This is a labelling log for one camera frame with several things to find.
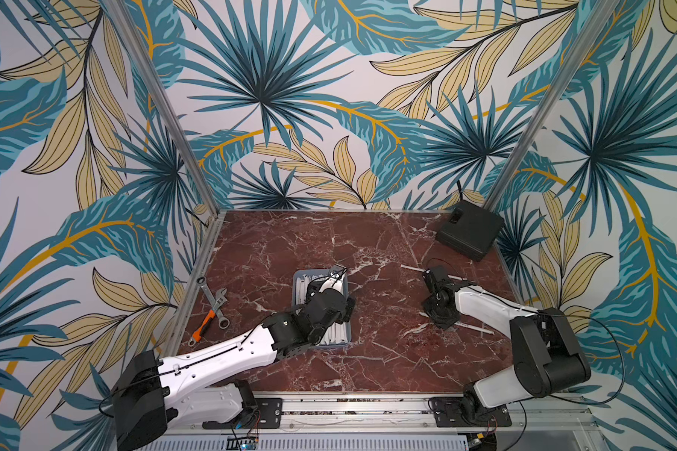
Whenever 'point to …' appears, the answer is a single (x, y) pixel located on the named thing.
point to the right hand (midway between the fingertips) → (430, 313)
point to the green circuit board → (242, 443)
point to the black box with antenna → (470, 229)
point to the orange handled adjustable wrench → (219, 299)
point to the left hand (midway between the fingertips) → (337, 293)
